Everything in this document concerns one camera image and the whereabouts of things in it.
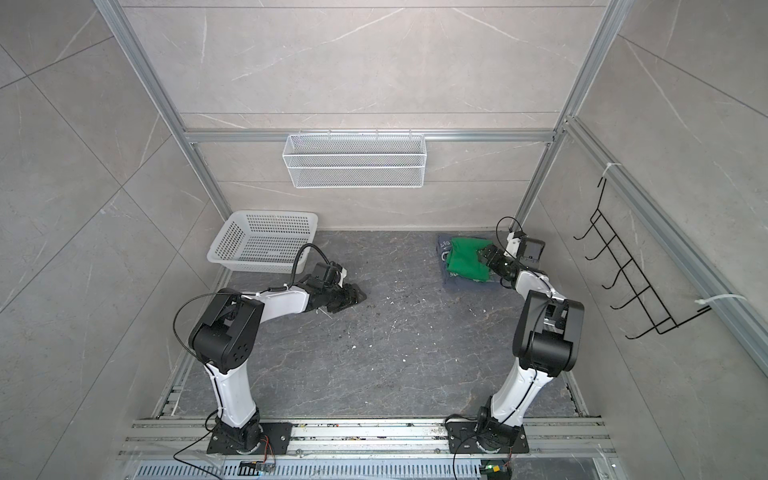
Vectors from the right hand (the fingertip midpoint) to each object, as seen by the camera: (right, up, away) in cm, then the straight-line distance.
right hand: (487, 252), depth 98 cm
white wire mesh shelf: (-46, +31, +3) cm, 55 cm away
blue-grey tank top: (-12, +3, +12) cm, 18 cm away
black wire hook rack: (+25, -14, -36) cm, 46 cm away
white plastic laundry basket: (-81, +5, +15) cm, 83 cm away
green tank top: (-7, -2, +5) cm, 9 cm away
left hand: (-42, -14, -1) cm, 44 cm away
